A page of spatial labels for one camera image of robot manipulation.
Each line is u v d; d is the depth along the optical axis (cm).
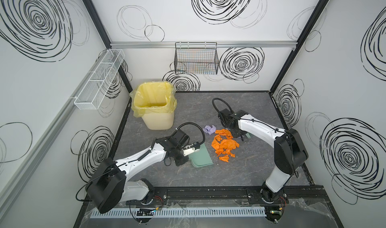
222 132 96
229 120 64
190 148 72
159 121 93
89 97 71
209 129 95
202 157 86
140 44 93
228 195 75
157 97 99
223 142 91
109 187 41
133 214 69
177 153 69
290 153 46
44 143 51
